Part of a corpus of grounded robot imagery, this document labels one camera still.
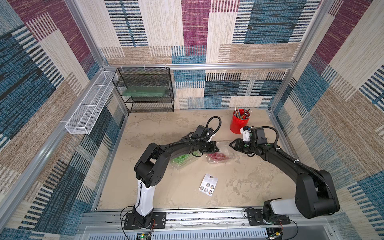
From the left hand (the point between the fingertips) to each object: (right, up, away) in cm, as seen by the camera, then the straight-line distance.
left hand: (220, 150), depth 90 cm
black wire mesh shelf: (-48, +47, +12) cm, 68 cm away
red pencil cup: (+14, +16, +13) cm, 25 cm away
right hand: (+8, +2, -1) cm, 8 cm away
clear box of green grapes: (-24, -7, +2) cm, 25 cm away
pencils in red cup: (+17, +21, +7) cm, 28 cm away
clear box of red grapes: (+4, -4, +4) cm, 7 cm away
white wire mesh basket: (-83, +18, +3) cm, 85 cm away
